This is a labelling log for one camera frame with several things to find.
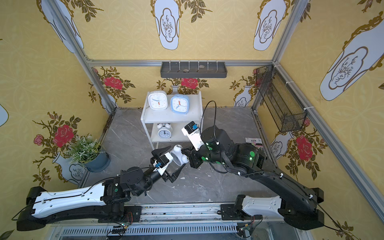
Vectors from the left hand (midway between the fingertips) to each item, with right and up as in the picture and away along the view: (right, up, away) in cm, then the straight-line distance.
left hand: (178, 156), depth 63 cm
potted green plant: (-49, 0, +14) cm, 51 cm away
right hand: (+2, +2, -6) cm, 7 cm away
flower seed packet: (+46, +2, +32) cm, 56 cm away
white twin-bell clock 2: (-9, +10, +17) cm, 22 cm away
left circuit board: (-25, -34, +7) cm, 43 cm away
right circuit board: (+32, -37, +10) cm, 49 cm away
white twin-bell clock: (0, +1, -4) cm, 4 cm away
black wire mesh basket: (+69, +21, +38) cm, 82 cm away
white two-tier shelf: (-14, +16, +9) cm, 24 cm away
